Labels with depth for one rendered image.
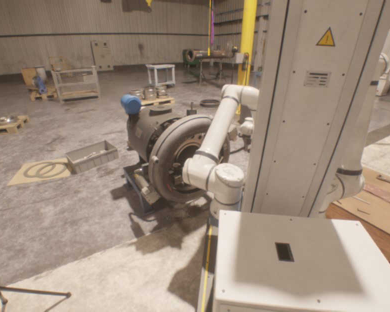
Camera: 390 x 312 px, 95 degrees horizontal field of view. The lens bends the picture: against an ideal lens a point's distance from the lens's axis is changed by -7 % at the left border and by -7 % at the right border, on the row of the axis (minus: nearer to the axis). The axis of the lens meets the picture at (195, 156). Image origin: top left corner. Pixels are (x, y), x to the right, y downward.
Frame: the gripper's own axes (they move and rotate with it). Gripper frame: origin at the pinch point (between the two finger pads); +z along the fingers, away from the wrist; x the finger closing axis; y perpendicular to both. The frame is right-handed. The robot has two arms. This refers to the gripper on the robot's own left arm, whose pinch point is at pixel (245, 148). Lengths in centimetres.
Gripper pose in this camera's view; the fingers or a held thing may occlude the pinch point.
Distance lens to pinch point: 212.7
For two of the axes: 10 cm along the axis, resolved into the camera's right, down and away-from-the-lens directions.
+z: 0.0, 8.7, 4.9
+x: -1.1, -4.9, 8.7
